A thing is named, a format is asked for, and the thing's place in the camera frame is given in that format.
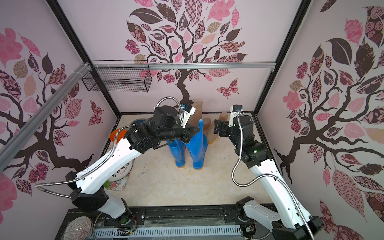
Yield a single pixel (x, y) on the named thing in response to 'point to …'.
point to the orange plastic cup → (113, 134)
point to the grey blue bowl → (138, 121)
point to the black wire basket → (120, 75)
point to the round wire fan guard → (78, 228)
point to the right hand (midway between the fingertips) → (225, 119)
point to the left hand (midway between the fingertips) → (197, 132)
